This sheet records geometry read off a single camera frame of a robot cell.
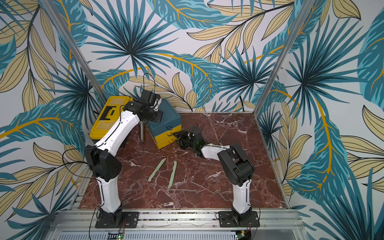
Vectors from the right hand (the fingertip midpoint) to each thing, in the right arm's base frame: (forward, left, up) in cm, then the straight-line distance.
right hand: (172, 135), depth 91 cm
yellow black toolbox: (+13, +40, +5) cm, 42 cm away
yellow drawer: (+2, +3, -1) cm, 3 cm away
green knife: (-16, +10, -13) cm, 23 cm away
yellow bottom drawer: (0, +5, -7) cm, 8 cm away
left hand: (+5, +7, +10) cm, 13 cm away
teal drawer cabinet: (+5, +1, +9) cm, 10 cm away
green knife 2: (-22, 0, -13) cm, 26 cm away
